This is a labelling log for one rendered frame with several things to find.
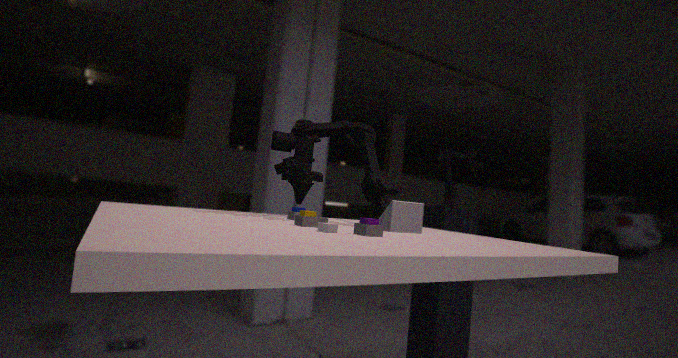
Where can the yellow button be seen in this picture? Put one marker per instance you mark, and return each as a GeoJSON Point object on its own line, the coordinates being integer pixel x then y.
{"type": "Point", "coordinates": [307, 219]}

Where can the blue button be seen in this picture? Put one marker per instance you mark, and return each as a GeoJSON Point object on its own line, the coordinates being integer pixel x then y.
{"type": "Point", "coordinates": [295, 211]}

